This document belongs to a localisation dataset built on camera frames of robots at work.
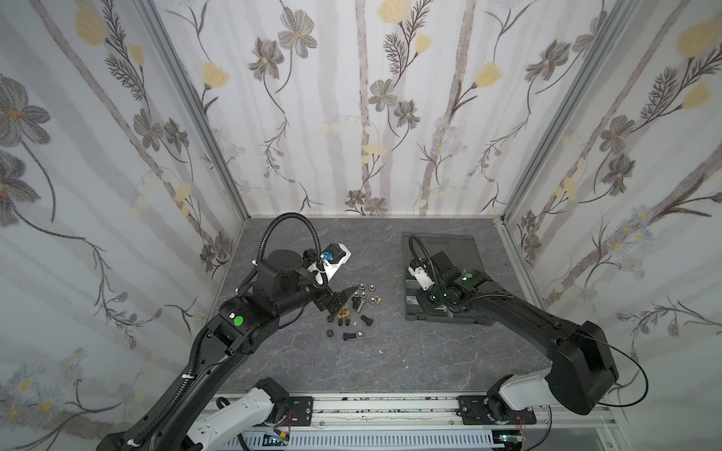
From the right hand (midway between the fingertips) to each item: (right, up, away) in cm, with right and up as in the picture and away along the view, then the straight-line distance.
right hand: (424, 294), depth 84 cm
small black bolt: (-18, -10, +6) cm, 21 cm away
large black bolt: (-24, -14, +2) cm, 28 cm away
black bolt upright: (-21, -4, +10) cm, 24 cm away
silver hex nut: (-20, -14, +4) cm, 24 cm away
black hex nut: (-29, -13, +4) cm, 32 cm away
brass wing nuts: (-25, -8, +8) cm, 27 cm away
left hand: (-22, +9, -21) cm, 32 cm away
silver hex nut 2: (-16, 0, +14) cm, 21 cm away
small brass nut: (-14, -4, +11) cm, 18 cm away
